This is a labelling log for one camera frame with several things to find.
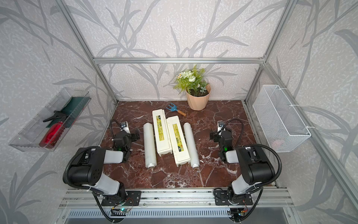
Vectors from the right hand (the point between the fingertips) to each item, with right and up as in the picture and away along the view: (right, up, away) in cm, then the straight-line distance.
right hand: (219, 127), depth 94 cm
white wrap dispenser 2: (-26, -15, -12) cm, 32 cm away
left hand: (-61, -1, -1) cm, 61 cm away
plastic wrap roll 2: (-21, -4, +2) cm, 21 cm away
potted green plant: (-14, +27, +12) cm, 32 cm away
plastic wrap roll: (-46, -11, -5) cm, 48 cm away
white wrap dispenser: (-37, -10, -8) cm, 39 cm away
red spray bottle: (-79, +1, -35) cm, 87 cm away
